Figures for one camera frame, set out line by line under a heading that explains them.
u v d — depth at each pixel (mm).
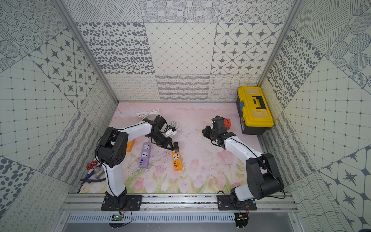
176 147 875
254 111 929
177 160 859
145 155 882
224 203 732
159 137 818
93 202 761
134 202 741
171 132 890
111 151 522
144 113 1093
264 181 430
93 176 803
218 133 698
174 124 1039
